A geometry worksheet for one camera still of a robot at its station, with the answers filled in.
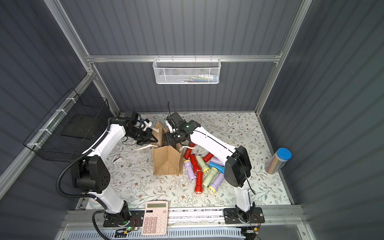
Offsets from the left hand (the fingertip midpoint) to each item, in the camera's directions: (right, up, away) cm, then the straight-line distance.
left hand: (158, 142), depth 83 cm
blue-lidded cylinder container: (+64, -9, -7) cm, 65 cm away
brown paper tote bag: (+5, -11, +2) cm, 12 cm away
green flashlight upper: (+26, -15, +5) cm, 31 cm away
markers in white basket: (+24, +39, +8) cm, 46 cm away
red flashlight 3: (+29, -11, +10) cm, 33 cm away
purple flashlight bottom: (+31, -25, -3) cm, 40 cm away
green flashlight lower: (+30, -20, +1) cm, 36 cm away
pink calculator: (+1, -37, -11) cm, 38 cm away
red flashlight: (+16, -7, +11) cm, 21 cm away
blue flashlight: (+36, -16, +4) cm, 40 cm away
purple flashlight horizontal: (+34, -12, +8) cm, 37 cm away
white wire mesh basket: (+14, +55, +40) cm, 70 cm away
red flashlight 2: (+21, -14, +6) cm, 26 cm away
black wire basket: (-41, +8, -9) cm, 43 cm away
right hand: (+7, +2, -2) cm, 7 cm away
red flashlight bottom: (+23, -25, -3) cm, 34 cm away
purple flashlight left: (+18, -18, +3) cm, 26 cm away
